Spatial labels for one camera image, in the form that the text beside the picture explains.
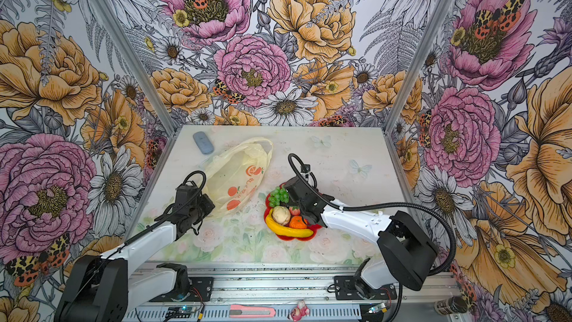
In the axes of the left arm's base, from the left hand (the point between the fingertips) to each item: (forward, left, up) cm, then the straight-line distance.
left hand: (212, 208), depth 90 cm
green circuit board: (-33, +4, -3) cm, 34 cm away
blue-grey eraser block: (+35, +11, 0) cm, 37 cm away
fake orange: (-7, -34, +2) cm, 35 cm away
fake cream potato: (-5, -28, +3) cm, 28 cm away
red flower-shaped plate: (-13, -30, +3) cm, 32 cm away
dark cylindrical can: (-34, -77, +9) cm, 85 cm away
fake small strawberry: (-4, -33, +5) cm, 33 cm away
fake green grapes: (+2, -27, +6) cm, 28 cm away
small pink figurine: (-34, -34, 0) cm, 48 cm away
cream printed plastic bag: (+16, -6, -2) cm, 17 cm away
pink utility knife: (-34, -19, -2) cm, 39 cm away
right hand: (+2, -35, +6) cm, 35 cm away
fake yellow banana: (-11, -30, +4) cm, 32 cm away
